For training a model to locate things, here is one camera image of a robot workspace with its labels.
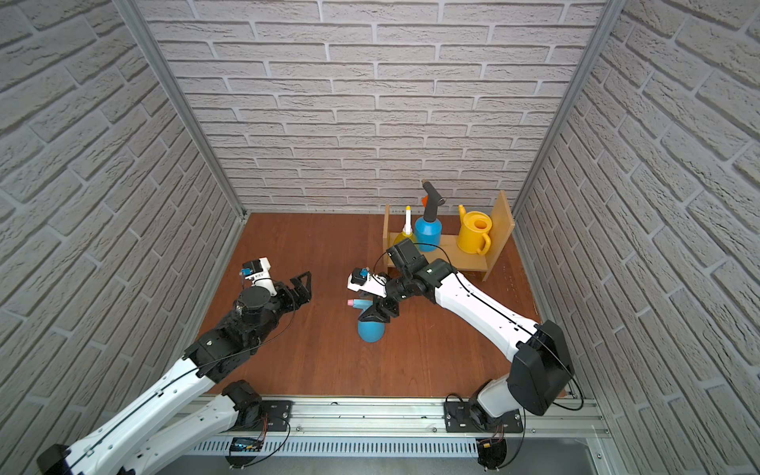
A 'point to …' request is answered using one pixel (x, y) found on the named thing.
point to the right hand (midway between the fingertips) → (358, 309)
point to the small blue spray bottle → (369, 332)
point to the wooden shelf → (502, 226)
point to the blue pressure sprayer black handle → (428, 230)
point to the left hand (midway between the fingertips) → (297, 271)
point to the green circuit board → (246, 444)
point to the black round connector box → (491, 451)
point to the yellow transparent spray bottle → (407, 233)
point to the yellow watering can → (473, 236)
